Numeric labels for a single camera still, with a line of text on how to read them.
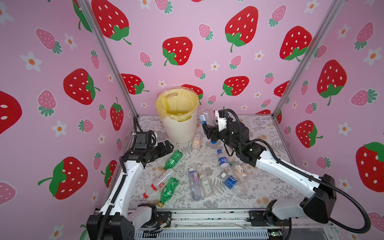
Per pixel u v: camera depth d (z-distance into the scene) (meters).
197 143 0.98
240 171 0.84
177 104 1.04
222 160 0.90
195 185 0.85
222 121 0.61
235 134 0.51
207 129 0.68
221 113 0.59
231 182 0.81
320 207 0.39
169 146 0.72
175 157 0.90
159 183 0.82
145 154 0.55
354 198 0.37
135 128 0.60
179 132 0.94
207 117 0.66
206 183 0.81
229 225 0.73
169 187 0.82
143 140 0.59
